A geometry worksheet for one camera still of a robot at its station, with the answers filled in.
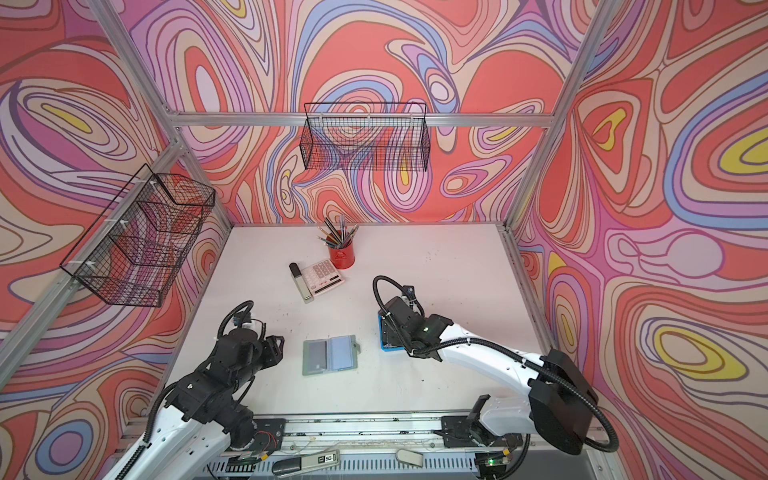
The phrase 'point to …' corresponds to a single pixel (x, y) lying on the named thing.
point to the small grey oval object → (410, 457)
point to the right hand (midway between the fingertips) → (402, 332)
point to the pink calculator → (321, 276)
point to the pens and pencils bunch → (340, 238)
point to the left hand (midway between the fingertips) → (285, 339)
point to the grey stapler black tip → (301, 284)
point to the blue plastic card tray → (381, 339)
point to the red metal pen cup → (342, 258)
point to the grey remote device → (299, 463)
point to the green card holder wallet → (335, 354)
